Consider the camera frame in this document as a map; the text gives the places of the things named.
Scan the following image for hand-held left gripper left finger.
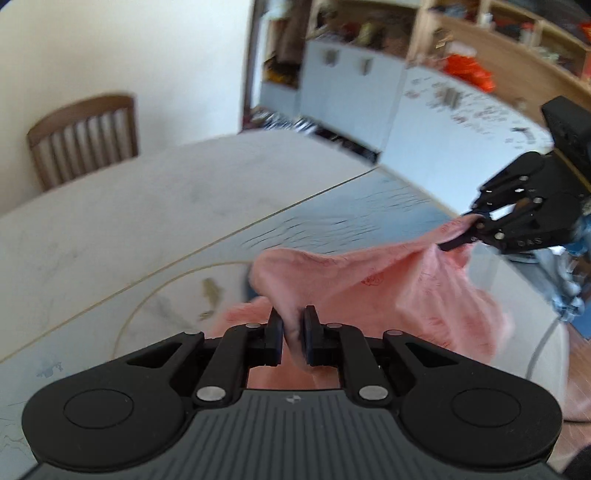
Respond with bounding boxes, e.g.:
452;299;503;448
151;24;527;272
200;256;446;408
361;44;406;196
124;307;284;407

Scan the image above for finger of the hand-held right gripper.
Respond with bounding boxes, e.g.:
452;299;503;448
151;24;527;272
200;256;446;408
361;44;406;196
438;198;532;252
471;151;546;217

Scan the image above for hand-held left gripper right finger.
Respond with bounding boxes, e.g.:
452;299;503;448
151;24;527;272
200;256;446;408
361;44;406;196
301;305;462;407

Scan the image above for pink printed shirt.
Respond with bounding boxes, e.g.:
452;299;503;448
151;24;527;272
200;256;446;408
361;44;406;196
205;215;515;393

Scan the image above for white scribbled cabinet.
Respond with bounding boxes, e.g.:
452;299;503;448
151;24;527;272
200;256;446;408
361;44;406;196
379;64;557;217

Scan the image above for orange bag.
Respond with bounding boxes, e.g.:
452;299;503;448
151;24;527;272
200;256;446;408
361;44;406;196
444;54;496;92

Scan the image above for wooden shelf unit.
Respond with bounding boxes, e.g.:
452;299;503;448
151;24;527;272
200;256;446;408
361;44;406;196
406;0;591;95

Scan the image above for white low cabinet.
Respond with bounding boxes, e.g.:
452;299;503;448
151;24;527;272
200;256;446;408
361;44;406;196
257;39;408;154

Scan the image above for wooden chair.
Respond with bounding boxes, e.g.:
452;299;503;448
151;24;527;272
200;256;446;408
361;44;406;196
27;95;139;192

